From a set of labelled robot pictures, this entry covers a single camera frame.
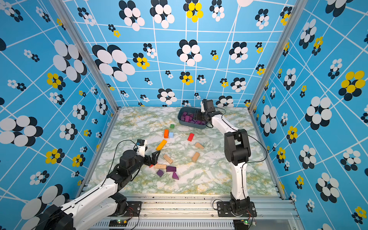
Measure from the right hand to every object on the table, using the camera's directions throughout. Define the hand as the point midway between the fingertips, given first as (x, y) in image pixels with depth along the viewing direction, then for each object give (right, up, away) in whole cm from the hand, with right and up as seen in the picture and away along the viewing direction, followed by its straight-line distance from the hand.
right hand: (199, 114), depth 101 cm
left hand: (-28, -21, -18) cm, 39 cm away
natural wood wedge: (0, -22, -5) cm, 22 cm away
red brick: (-6, -16, +1) cm, 18 cm away
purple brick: (-19, -35, -13) cm, 42 cm away
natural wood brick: (-21, -29, -11) cm, 37 cm away
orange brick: (-24, -14, +3) cm, 28 cm away
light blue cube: (-20, -15, +1) cm, 25 cm away
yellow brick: (-27, -22, -3) cm, 34 cm away
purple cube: (-25, -36, -16) cm, 47 cm away
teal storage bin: (-9, -3, +7) cm, 12 cm away
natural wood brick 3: (-3, -28, -11) cm, 30 cm away
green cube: (-20, -9, +7) cm, 23 cm away
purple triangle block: (-16, -37, -19) cm, 44 cm away
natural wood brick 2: (-25, -33, -14) cm, 44 cm away
